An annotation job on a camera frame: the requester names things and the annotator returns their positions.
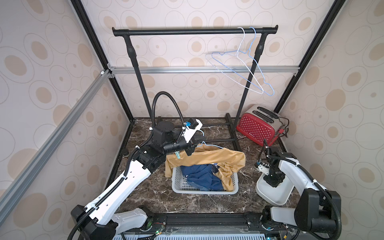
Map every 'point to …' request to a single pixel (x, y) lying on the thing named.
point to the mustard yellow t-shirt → (226, 163)
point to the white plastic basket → (180, 186)
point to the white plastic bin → (279, 195)
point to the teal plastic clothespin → (178, 154)
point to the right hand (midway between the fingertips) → (283, 183)
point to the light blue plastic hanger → (273, 94)
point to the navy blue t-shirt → (202, 177)
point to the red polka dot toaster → (262, 124)
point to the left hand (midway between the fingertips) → (208, 138)
